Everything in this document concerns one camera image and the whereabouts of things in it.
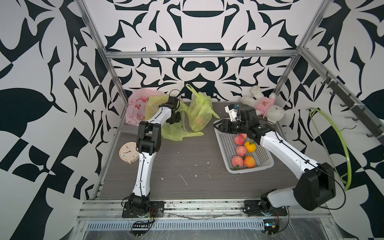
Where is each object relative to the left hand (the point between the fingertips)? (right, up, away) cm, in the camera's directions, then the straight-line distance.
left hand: (175, 117), depth 109 cm
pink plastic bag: (-27, +13, -1) cm, 30 cm away
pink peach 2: (+41, -14, -15) cm, 46 cm away
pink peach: (+41, -20, -20) cm, 50 cm away
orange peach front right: (+43, -25, -25) cm, 56 cm away
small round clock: (-26, -21, -19) cm, 38 cm away
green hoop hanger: (+74, -11, -48) cm, 88 cm away
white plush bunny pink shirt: (+64, +8, -1) cm, 64 cm away
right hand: (+24, -3, -29) cm, 38 cm away
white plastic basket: (+34, -20, -15) cm, 42 cm away
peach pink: (+37, -24, -25) cm, 51 cm away
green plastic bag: (+17, +4, -14) cm, 22 cm away
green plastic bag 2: (+1, -9, -7) cm, 12 cm away
